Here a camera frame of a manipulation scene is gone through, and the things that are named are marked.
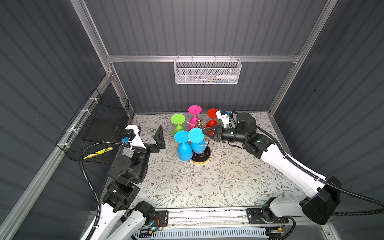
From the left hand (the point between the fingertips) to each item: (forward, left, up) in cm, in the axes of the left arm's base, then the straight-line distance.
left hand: (151, 127), depth 57 cm
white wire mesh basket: (+77, -32, -20) cm, 86 cm away
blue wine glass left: (+1, -12, -21) cm, 24 cm away
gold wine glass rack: (+7, -23, -40) cm, 47 cm away
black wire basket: (+20, +32, -14) cm, 41 cm away
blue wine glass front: (+1, -18, -9) cm, 20 cm away
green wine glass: (+16, -9, -12) cm, 22 cm away
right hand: (+2, -21, -8) cm, 23 cm away
